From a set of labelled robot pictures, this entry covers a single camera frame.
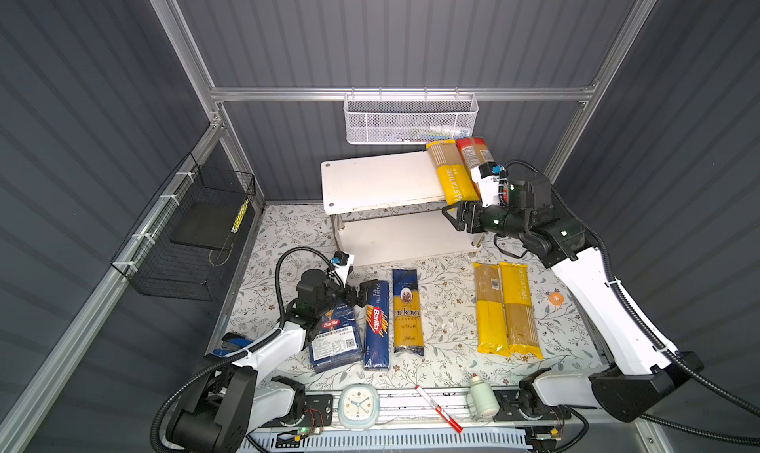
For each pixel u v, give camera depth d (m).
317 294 0.66
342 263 0.72
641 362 0.38
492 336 0.85
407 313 0.88
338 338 0.79
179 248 0.72
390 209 1.19
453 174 0.77
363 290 0.75
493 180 0.59
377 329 0.83
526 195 0.50
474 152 0.82
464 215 0.59
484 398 0.69
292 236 1.10
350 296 0.75
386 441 0.70
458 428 0.71
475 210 0.58
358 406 0.72
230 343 0.83
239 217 0.80
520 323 0.85
